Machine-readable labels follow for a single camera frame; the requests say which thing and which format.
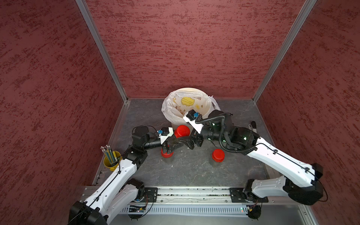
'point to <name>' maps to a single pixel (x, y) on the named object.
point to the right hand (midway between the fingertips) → (184, 133)
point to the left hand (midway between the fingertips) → (179, 139)
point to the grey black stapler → (253, 125)
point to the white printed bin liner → (176, 103)
